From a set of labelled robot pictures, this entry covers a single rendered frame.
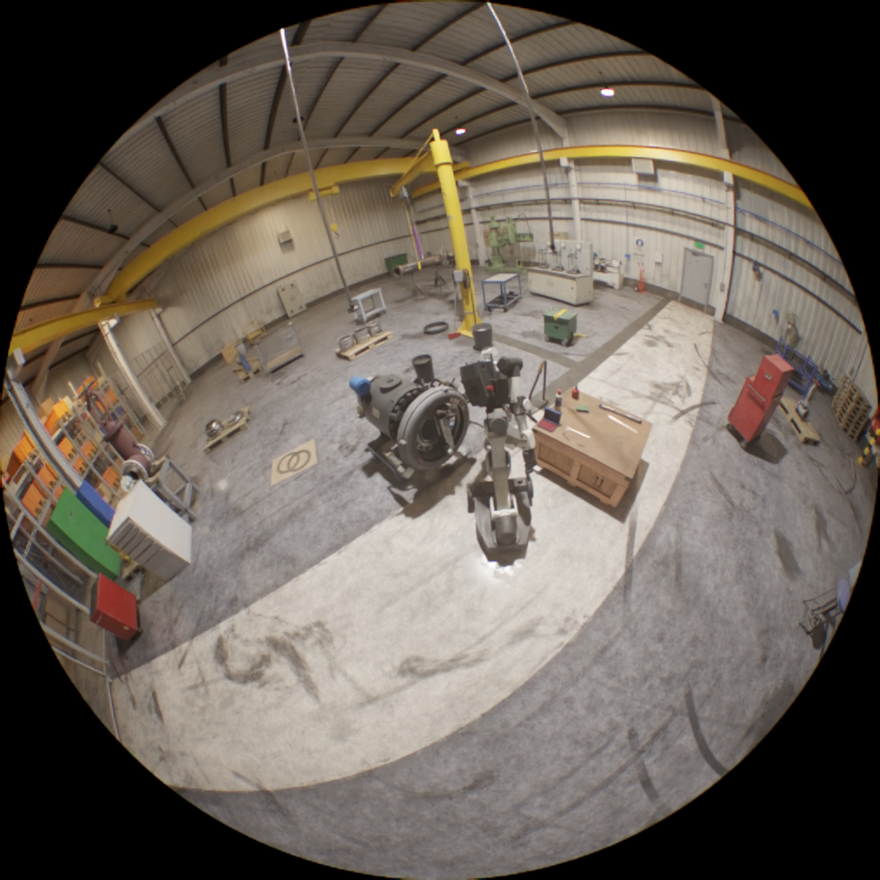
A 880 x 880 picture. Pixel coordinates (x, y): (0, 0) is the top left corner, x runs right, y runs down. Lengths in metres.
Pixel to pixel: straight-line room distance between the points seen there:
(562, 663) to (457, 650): 0.76
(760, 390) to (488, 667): 4.09
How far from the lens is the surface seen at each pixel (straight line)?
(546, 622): 2.12
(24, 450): 11.32
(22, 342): 9.26
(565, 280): 7.57
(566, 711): 2.21
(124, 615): 5.25
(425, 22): 8.79
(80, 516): 7.54
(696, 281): 11.44
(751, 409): 4.21
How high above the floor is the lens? 2.08
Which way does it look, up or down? 43 degrees down
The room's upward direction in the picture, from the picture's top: 14 degrees counter-clockwise
